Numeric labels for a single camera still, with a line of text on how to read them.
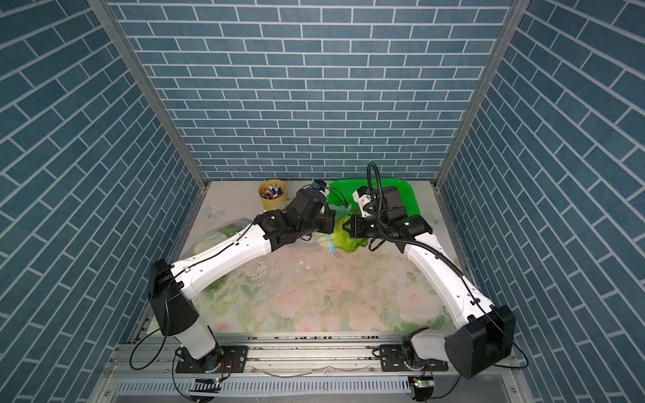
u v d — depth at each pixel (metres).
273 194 1.01
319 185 0.68
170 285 0.45
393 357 0.74
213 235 0.90
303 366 0.74
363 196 0.68
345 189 0.67
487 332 0.38
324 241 0.77
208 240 0.87
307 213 0.58
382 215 0.57
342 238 0.75
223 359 0.72
